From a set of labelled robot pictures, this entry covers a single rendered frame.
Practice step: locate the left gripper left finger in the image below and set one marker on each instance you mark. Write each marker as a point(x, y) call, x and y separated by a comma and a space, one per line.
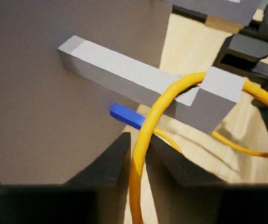
point(83, 199)

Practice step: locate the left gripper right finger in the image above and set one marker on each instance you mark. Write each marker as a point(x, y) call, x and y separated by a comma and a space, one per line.
point(183, 192)

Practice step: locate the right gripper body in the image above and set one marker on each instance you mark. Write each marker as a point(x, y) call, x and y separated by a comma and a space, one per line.
point(249, 48)

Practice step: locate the orange cable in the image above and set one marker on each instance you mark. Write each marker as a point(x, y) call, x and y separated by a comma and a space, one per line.
point(151, 122)

